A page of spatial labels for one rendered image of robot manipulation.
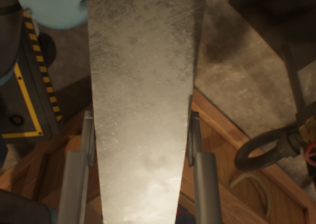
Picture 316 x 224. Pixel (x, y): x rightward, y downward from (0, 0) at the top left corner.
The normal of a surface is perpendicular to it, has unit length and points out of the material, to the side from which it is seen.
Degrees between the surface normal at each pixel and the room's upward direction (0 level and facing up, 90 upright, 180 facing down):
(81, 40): 0
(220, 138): 90
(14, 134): 0
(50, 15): 20
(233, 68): 0
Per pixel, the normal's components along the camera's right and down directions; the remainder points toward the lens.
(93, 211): -0.05, 0.62
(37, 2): -0.37, 0.51
